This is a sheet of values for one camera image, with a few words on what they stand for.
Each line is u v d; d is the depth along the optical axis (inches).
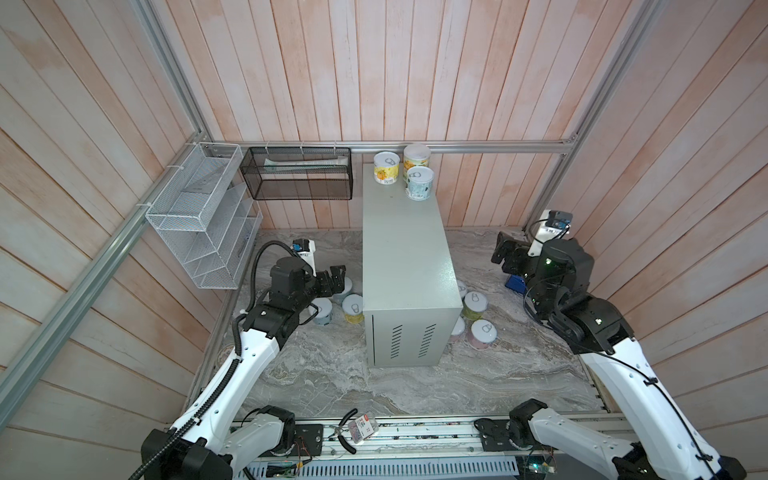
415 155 31.8
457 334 34.1
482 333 34.0
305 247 25.9
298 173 40.8
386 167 32.1
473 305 36.5
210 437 15.2
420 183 30.1
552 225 20.0
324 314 35.6
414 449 28.7
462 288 37.8
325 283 26.4
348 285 28.0
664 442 14.6
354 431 29.3
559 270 17.2
